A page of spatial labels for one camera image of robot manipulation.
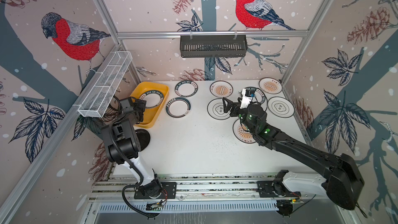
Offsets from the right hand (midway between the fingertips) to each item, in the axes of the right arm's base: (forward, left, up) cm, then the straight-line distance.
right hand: (228, 99), depth 76 cm
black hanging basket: (+46, +8, +3) cm, 47 cm away
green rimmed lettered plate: (+32, +29, -26) cm, 51 cm away
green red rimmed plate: (+13, +32, -24) cm, 42 cm away
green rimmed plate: (+20, +51, -25) cm, 61 cm away
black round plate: (-12, +48, -21) cm, 53 cm away
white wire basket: (+4, +64, +6) cm, 64 cm away
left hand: (+8, +52, -15) cm, 55 cm away
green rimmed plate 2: (+25, -27, -27) cm, 45 cm away
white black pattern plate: (+17, -39, -28) cm, 51 cm away
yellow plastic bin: (0, +45, -19) cm, 49 cm away
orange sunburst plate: (+33, +2, -27) cm, 43 cm away
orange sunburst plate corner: (+37, -37, -27) cm, 59 cm away
